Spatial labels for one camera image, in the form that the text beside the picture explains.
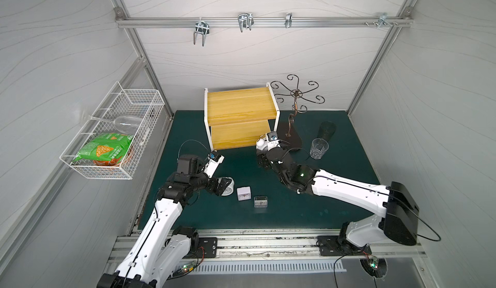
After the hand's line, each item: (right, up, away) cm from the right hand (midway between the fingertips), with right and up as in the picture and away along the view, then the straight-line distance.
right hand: (267, 147), depth 78 cm
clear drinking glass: (+30, -2, +24) cm, 38 cm away
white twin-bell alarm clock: (-3, +2, -4) cm, 5 cm away
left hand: (-19, -11, 0) cm, 22 cm away
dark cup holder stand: (+15, +5, +30) cm, 34 cm away
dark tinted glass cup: (+33, +7, +22) cm, 40 cm away
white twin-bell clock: (-16, -19, +6) cm, 26 cm away
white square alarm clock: (-10, -21, +5) cm, 24 cm away
